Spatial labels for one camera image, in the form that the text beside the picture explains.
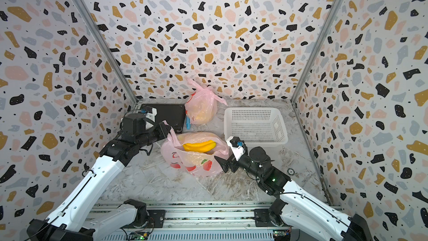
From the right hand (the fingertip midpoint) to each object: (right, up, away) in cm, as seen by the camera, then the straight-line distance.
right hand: (224, 149), depth 71 cm
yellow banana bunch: (-12, -4, +23) cm, 26 cm away
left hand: (-23, +10, +3) cm, 25 cm away
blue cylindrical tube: (-23, +10, +35) cm, 43 cm away
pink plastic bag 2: (-13, -9, +10) cm, 19 cm away
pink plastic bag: (-14, +20, +31) cm, 40 cm away
